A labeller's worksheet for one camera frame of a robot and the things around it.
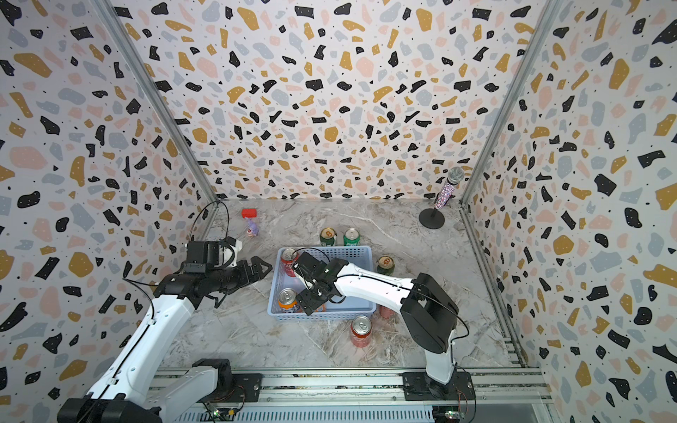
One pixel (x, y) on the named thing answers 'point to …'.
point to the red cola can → (287, 259)
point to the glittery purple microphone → (447, 190)
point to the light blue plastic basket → (341, 308)
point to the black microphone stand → (431, 218)
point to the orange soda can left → (286, 300)
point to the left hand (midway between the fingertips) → (262, 270)
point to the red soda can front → (360, 330)
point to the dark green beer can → (386, 266)
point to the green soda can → (352, 237)
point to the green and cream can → (328, 237)
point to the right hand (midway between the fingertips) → (311, 299)
